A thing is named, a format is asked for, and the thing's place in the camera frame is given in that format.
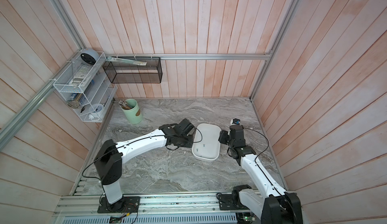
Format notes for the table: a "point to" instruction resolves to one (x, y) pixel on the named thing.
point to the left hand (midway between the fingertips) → (189, 144)
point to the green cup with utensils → (131, 110)
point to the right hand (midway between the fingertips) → (224, 131)
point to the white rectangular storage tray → (206, 146)
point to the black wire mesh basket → (119, 72)
